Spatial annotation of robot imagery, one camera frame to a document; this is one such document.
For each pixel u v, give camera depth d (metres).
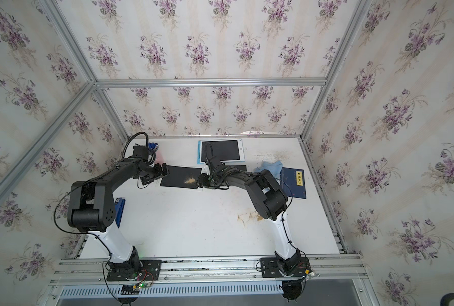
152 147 0.99
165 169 0.88
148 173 0.80
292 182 1.00
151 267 0.73
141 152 0.77
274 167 1.03
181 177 1.00
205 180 0.87
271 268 0.73
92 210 0.48
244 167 1.05
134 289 0.68
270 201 0.54
